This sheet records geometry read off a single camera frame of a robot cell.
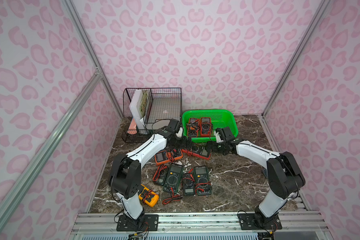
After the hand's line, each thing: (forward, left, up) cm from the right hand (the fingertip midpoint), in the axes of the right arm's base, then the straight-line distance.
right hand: (210, 147), depth 93 cm
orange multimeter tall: (+17, +11, -2) cm, 21 cm away
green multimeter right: (-23, +5, -4) cm, 24 cm away
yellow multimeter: (-30, +33, -2) cm, 45 cm away
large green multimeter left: (-18, +22, -4) cm, 29 cm away
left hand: (-1, +15, +6) cm, 16 cm away
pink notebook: (+17, +55, -3) cm, 58 cm away
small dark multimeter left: (-17, +30, -3) cm, 35 cm away
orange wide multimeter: (-5, +26, -2) cm, 27 cm away
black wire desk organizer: (+35, +33, +5) cm, 48 cm away
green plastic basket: (+32, -11, -8) cm, 35 cm away
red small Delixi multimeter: (+18, +2, -2) cm, 18 cm away
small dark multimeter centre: (-21, +13, -2) cm, 25 cm away
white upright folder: (+18, +44, +17) cm, 51 cm away
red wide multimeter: (-1, +7, -3) cm, 7 cm away
